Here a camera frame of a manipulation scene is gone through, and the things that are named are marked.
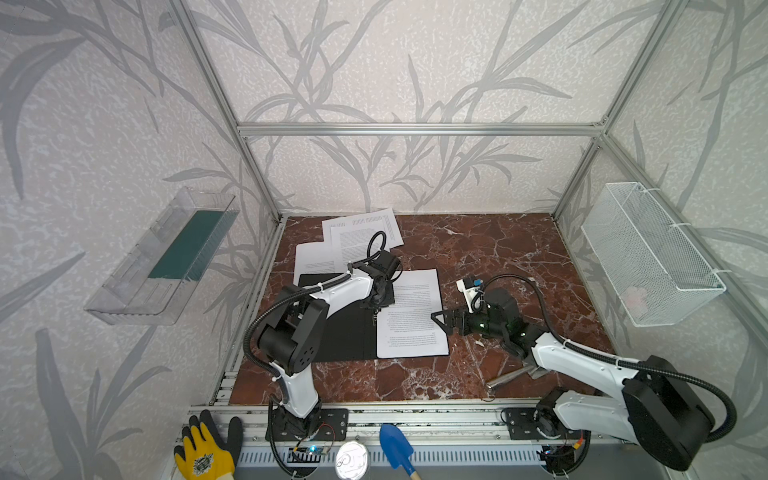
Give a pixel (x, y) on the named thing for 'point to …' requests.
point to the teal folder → (353, 330)
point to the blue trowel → (398, 449)
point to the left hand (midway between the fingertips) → (388, 293)
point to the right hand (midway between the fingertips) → (442, 305)
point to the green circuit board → (305, 454)
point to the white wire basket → (658, 278)
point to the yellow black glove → (204, 455)
